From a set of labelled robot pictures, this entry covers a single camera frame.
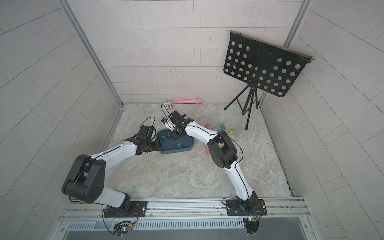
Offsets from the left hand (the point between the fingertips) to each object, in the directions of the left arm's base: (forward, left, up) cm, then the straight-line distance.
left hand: (162, 143), depth 92 cm
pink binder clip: (-4, -28, -1) cm, 29 cm away
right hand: (+8, -7, +1) cm, 10 cm away
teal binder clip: (+14, -39, 0) cm, 41 cm away
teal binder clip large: (-3, -11, +2) cm, 12 cm away
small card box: (+35, +1, 0) cm, 35 cm away
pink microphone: (+37, -21, +1) cm, 43 cm away
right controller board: (-41, -47, +1) cm, 62 cm away
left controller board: (-42, +12, -4) cm, 44 cm away
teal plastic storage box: (-2, -5, +1) cm, 6 cm away
